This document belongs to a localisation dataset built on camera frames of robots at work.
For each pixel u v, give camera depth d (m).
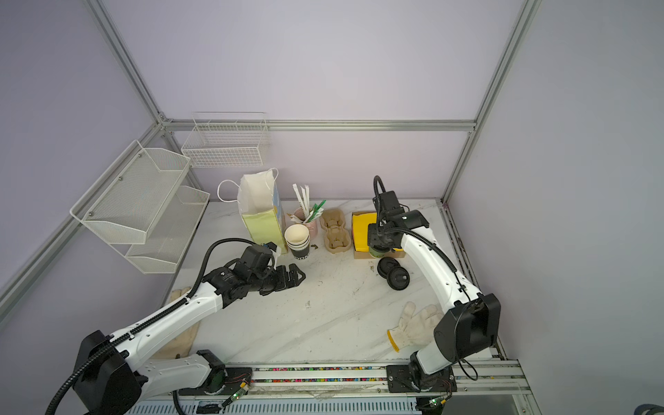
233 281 0.57
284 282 0.70
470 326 0.41
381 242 0.73
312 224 0.99
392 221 0.56
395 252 0.99
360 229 1.09
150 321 0.45
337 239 1.04
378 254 0.88
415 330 0.82
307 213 1.03
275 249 0.76
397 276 0.92
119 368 0.38
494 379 0.76
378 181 0.69
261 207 1.05
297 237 0.96
